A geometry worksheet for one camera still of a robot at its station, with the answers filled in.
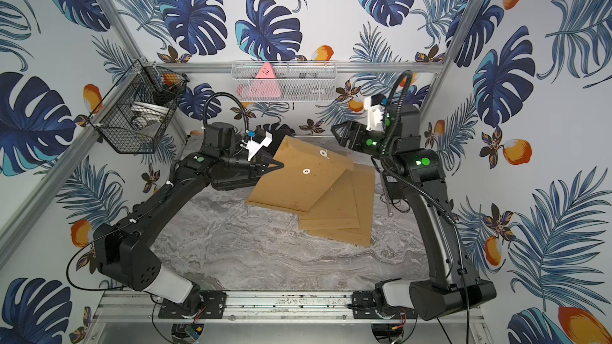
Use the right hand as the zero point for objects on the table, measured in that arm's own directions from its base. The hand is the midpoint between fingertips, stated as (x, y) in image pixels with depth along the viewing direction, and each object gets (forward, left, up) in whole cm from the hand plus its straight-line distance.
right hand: (339, 129), depth 65 cm
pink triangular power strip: (+31, +26, -5) cm, 41 cm away
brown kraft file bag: (-4, +9, -15) cm, 18 cm away
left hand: (-3, +16, -9) cm, 19 cm away
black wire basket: (+16, +70, -9) cm, 72 cm away
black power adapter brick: (+7, -27, -38) cm, 47 cm away
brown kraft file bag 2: (-1, -3, -42) cm, 42 cm away
